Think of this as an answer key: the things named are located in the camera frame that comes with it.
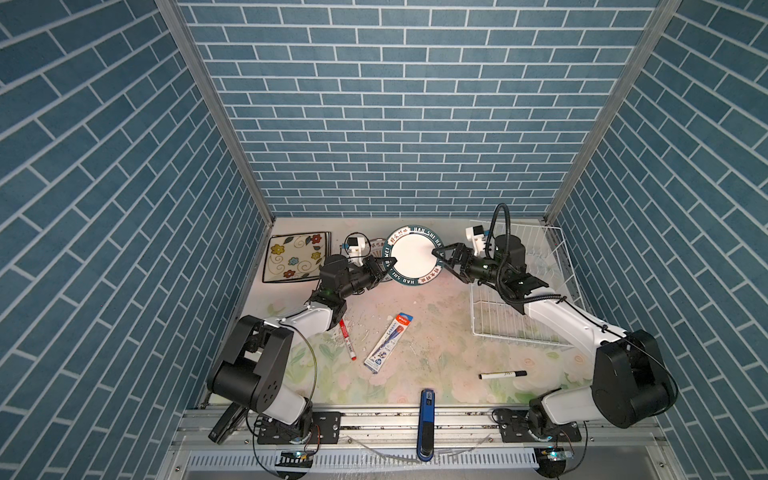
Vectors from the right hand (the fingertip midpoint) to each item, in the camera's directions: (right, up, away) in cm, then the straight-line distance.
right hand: (436, 255), depth 79 cm
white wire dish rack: (+45, -3, +29) cm, 54 cm away
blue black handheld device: (-3, -43, -6) cm, 44 cm away
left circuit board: (-35, -50, -7) cm, 61 cm away
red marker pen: (-26, -26, +9) cm, 37 cm away
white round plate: (-6, +2, +5) cm, 8 cm away
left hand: (-11, -2, +2) cm, 11 cm away
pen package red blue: (-14, -27, +7) cm, 31 cm away
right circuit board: (+27, -49, -8) cm, 56 cm away
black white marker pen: (+16, -34, +3) cm, 37 cm away
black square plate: (-47, -1, +26) cm, 54 cm away
